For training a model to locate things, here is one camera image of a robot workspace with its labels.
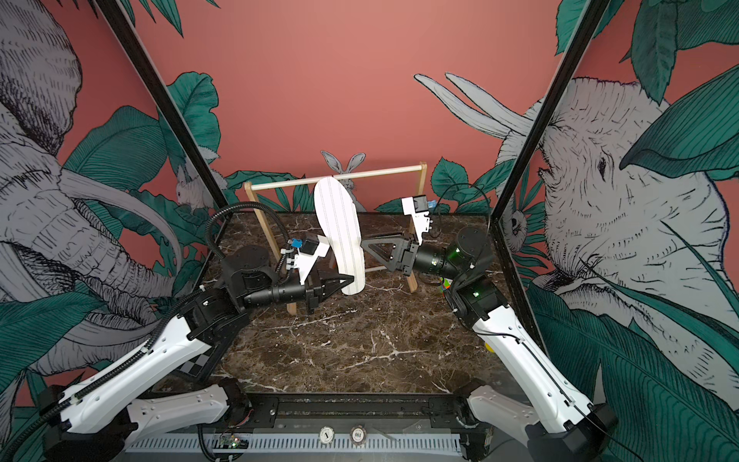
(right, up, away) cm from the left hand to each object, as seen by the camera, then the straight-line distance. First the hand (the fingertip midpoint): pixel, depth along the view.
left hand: (352, 278), depth 56 cm
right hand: (+3, +6, -4) cm, 8 cm away
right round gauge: (+1, -38, +10) cm, 39 cm away
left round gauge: (-8, -42, +15) cm, 45 cm away
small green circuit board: (-31, -43, +14) cm, 55 cm away
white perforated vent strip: (-17, -43, +14) cm, 48 cm away
